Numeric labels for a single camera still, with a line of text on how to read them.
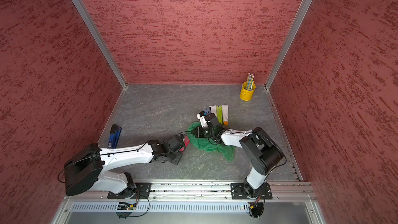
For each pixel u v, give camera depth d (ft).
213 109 3.46
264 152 1.55
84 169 1.38
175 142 2.16
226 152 2.80
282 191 2.50
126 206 2.35
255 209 2.31
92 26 2.86
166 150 2.14
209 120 2.35
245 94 3.49
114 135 2.98
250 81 3.43
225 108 3.49
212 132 2.38
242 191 2.42
